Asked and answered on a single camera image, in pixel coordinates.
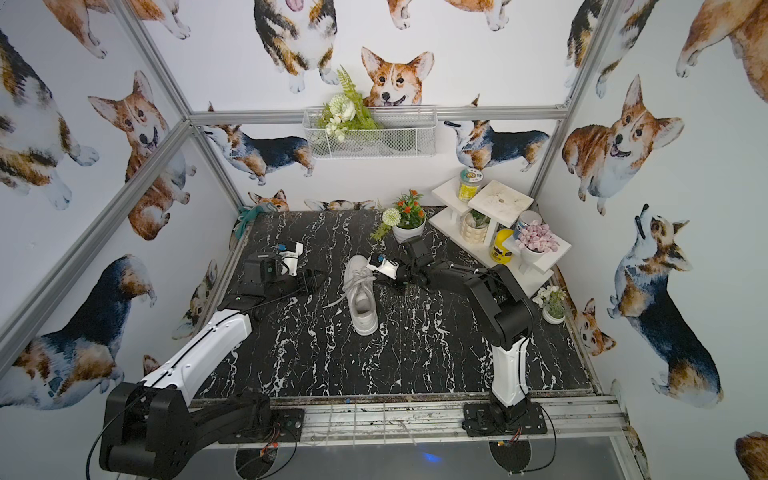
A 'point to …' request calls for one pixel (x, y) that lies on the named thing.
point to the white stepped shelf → (503, 203)
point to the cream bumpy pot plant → (474, 226)
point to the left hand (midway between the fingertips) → (319, 267)
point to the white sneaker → (359, 286)
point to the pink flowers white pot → (534, 241)
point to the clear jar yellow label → (470, 179)
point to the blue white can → (524, 220)
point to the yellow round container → (498, 252)
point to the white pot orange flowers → (404, 234)
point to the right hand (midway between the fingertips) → (387, 266)
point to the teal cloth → (246, 214)
